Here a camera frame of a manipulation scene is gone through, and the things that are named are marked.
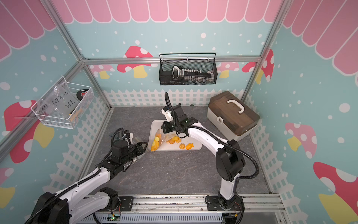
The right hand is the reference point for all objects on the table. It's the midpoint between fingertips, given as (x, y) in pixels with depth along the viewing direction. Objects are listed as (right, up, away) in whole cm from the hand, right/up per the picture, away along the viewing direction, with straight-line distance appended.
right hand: (162, 127), depth 84 cm
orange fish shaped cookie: (+17, -14, +13) cm, 26 cm away
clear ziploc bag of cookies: (-20, -10, +14) cm, 26 cm away
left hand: (-10, -12, +2) cm, 16 cm away
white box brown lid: (+46, +7, +10) cm, 47 cm away
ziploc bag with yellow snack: (-1, -6, -1) cm, 7 cm away
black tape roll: (-47, +19, -3) cm, 51 cm away
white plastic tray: (+9, -12, +13) cm, 20 cm away
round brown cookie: (+4, -11, +13) cm, 18 cm away
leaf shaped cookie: (+10, -11, +14) cm, 20 cm away
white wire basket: (-39, +3, -19) cm, 44 cm away
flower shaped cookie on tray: (+12, -14, +12) cm, 22 cm away
